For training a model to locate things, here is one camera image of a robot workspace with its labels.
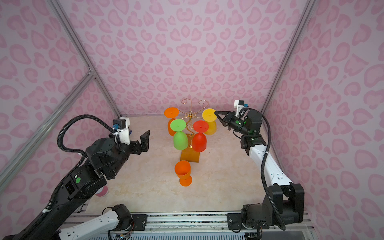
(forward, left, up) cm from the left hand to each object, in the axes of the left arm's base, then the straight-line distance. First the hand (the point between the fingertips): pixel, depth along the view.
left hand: (137, 127), depth 60 cm
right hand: (+11, -32, -4) cm, 34 cm away
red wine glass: (+5, -24, -17) cm, 30 cm away
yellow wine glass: (+12, -30, -7) cm, 33 cm away
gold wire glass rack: (+16, -21, -10) cm, 28 cm away
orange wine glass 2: (-6, -16, -27) cm, 32 cm away
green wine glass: (+5, -15, -15) cm, 22 cm away
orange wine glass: (+16, -11, -8) cm, 20 cm away
